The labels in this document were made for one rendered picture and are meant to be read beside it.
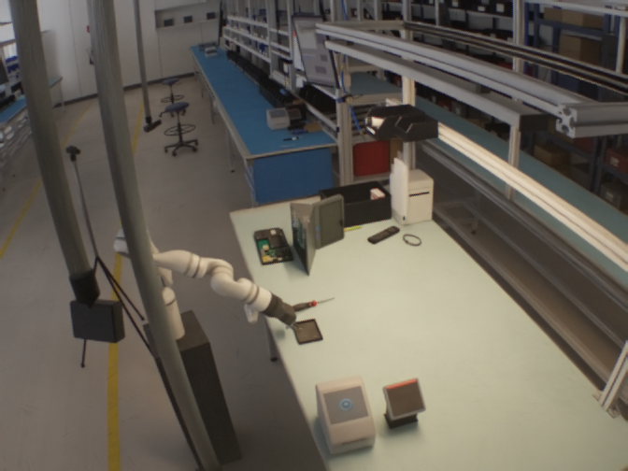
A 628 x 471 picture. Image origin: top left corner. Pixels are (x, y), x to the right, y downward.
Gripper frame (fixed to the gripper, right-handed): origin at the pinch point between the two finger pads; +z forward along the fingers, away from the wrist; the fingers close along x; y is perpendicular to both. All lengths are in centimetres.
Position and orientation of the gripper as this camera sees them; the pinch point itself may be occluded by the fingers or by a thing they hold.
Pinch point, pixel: (299, 328)
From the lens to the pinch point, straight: 172.7
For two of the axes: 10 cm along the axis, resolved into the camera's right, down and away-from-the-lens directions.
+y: 6.4, -7.4, -2.0
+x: -2.7, -4.6, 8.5
